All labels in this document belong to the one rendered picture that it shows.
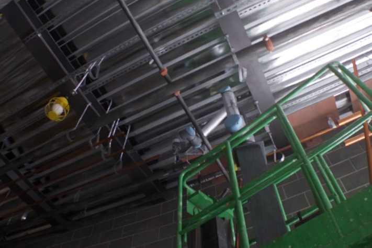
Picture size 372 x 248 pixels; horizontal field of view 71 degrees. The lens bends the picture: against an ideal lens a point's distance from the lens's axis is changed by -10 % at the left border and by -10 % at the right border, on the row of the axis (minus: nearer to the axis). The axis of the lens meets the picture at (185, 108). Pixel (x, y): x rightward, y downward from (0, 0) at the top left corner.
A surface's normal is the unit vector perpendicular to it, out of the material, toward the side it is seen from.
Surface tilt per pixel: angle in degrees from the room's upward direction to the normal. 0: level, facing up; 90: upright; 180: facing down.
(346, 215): 90
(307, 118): 180
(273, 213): 90
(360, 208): 90
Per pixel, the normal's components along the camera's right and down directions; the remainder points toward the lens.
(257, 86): 0.00, 0.51
